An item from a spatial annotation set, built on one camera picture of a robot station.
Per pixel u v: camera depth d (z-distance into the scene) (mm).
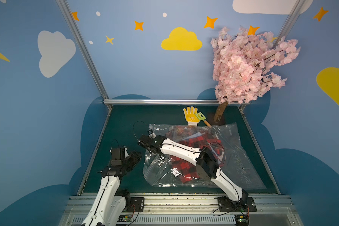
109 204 462
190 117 1148
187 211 733
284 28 775
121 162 634
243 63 623
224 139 950
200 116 1151
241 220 728
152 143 651
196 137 931
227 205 745
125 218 718
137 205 733
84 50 847
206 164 573
